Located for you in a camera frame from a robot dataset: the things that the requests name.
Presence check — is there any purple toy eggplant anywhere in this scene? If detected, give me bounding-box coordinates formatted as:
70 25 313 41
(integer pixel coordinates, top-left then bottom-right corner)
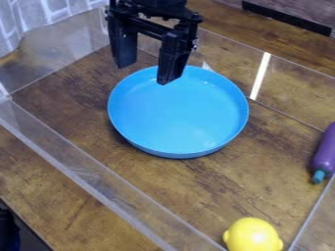
310 122 335 184

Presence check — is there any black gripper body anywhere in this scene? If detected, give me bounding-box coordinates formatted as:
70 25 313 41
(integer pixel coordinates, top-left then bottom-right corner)
105 0 202 37

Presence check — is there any blue round tray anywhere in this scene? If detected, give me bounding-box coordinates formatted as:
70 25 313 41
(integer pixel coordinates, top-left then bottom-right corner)
106 66 249 159

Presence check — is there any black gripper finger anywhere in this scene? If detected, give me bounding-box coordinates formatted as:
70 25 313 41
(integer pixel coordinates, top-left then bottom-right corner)
157 32 190 85
106 16 137 69

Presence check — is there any yellow toy lemon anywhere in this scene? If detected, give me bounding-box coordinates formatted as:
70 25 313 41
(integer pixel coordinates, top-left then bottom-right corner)
222 218 284 251

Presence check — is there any clear acrylic enclosure wall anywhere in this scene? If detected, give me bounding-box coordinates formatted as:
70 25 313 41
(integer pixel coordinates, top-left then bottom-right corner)
0 0 335 251

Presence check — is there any grey patterned curtain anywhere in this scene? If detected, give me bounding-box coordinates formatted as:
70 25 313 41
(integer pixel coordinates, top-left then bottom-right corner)
0 0 106 58

